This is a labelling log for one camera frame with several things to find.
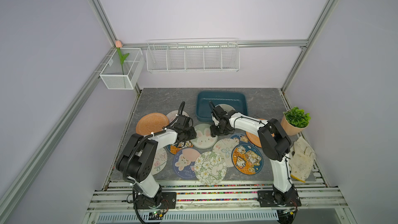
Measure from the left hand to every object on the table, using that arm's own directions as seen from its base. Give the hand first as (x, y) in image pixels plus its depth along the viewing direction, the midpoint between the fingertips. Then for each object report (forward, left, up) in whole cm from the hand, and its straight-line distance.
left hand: (194, 135), depth 94 cm
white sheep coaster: (+21, -24, -2) cm, 32 cm away
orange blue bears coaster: (-16, -29, -2) cm, 33 cm away
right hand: (+1, -12, -1) cm, 12 cm away
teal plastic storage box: (+27, -33, -1) cm, 42 cm away
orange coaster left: (+12, +29, -2) cm, 31 cm away
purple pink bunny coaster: (-15, +7, -3) cm, 17 cm away
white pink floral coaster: (-13, +20, -3) cm, 24 cm away
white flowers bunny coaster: (-19, -8, -2) cm, 21 cm away
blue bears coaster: (-6, +12, -3) cm, 14 cm away
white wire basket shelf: (+42, -11, +28) cm, 52 cm away
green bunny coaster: (-2, -6, -2) cm, 7 cm away
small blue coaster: (-4, -30, -2) cm, 30 cm away
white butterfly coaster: (-8, -18, -2) cm, 19 cm away
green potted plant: (-1, -58, +11) cm, 59 cm away
